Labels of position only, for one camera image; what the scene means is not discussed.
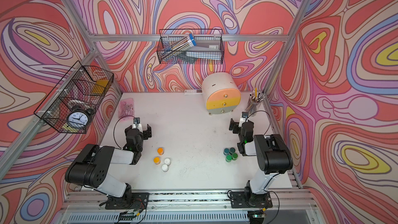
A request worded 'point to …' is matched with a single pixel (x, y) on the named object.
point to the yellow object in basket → (99, 86)
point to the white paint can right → (167, 161)
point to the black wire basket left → (71, 106)
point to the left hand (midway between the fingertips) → (140, 125)
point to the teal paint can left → (226, 151)
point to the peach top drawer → (223, 94)
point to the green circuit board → (126, 215)
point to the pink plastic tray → (126, 111)
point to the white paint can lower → (165, 167)
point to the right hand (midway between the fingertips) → (239, 122)
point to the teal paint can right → (232, 150)
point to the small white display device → (193, 92)
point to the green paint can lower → (228, 158)
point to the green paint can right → (234, 156)
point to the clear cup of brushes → (255, 98)
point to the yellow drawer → (223, 102)
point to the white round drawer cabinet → (212, 81)
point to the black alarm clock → (79, 118)
